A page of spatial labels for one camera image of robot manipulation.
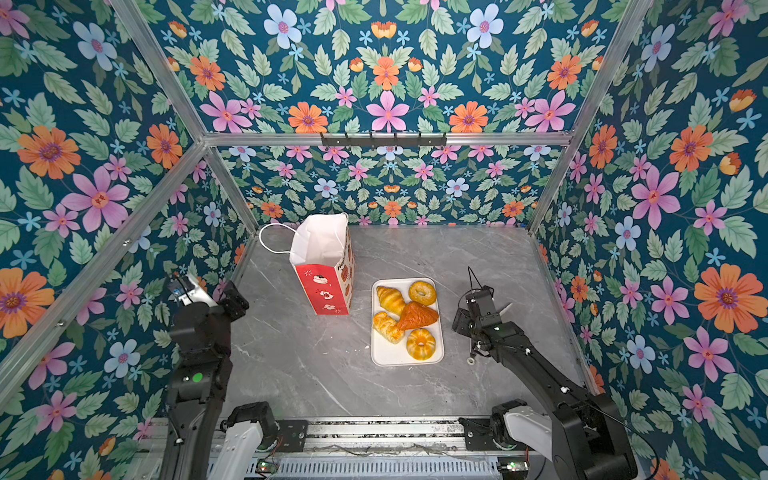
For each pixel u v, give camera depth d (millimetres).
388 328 883
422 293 983
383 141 932
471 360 854
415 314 884
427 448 721
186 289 569
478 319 651
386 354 870
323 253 1016
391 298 953
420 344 876
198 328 493
